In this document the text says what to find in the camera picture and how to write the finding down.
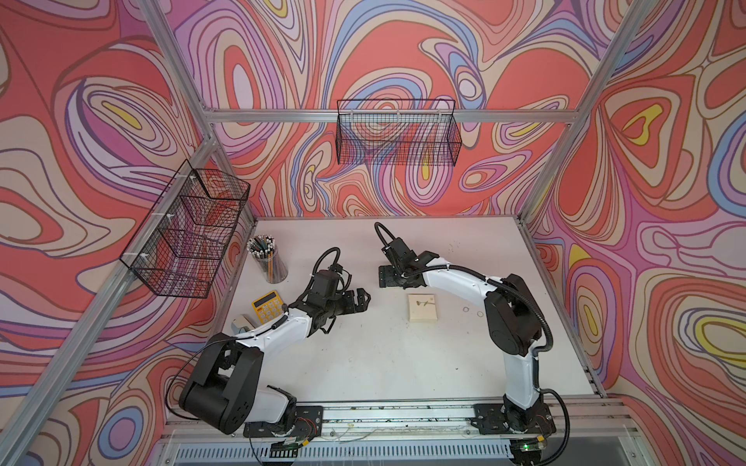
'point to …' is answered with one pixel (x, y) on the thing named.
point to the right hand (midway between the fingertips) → (394, 285)
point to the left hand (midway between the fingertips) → (362, 300)
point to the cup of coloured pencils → (268, 257)
